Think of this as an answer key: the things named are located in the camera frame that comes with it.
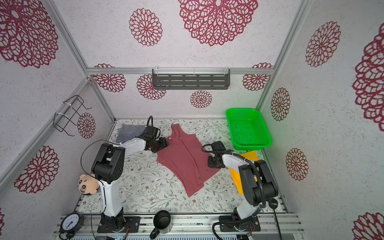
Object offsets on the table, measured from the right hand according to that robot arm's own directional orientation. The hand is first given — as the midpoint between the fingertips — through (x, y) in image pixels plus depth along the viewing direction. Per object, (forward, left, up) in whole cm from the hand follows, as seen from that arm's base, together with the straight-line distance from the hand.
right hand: (212, 161), depth 95 cm
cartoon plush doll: (-20, +66, +10) cm, 70 cm away
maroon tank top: (+2, +17, 0) cm, 17 cm away
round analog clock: (-36, +70, +4) cm, 79 cm away
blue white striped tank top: (+22, +62, +3) cm, 65 cm away
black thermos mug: (-35, +26, 0) cm, 43 cm away
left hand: (+11, +31, +2) cm, 33 cm away
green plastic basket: (+29, -29, -2) cm, 41 cm away
